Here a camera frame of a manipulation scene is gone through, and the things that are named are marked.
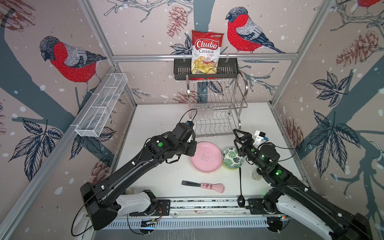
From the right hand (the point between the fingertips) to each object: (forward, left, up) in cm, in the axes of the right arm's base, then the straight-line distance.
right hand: (230, 137), depth 72 cm
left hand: (-6, +17, 0) cm, 18 cm away
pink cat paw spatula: (-17, +5, -23) cm, 29 cm away
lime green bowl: (-8, -2, -20) cm, 21 cm away
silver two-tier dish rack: (+36, +7, -13) cm, 39 cm away
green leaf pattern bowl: (-2, -3, -20) cm, 20 cm away
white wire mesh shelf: (+1, +68, +8) cm, 69 cm away
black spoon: (-22, -7, -25) cm, 34 cm away
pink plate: (-1, +10, -22) cm, 24 cm away
